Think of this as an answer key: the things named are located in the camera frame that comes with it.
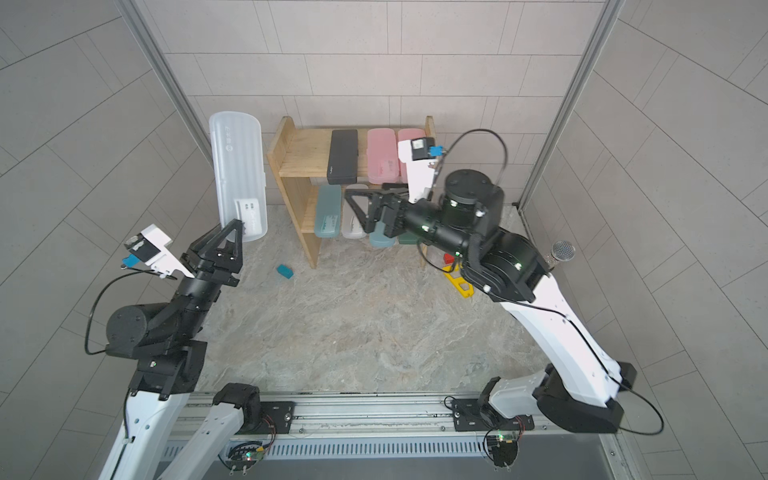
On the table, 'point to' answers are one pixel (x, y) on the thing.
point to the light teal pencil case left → (327, 213)
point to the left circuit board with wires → (242, 455)
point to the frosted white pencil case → (352, 226)
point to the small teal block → (285, 271)
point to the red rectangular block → (449, 259)
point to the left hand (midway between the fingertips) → (248, 224)
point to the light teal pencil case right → (379, 239)
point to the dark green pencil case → (408, 238)
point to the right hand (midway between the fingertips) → (363, 193)
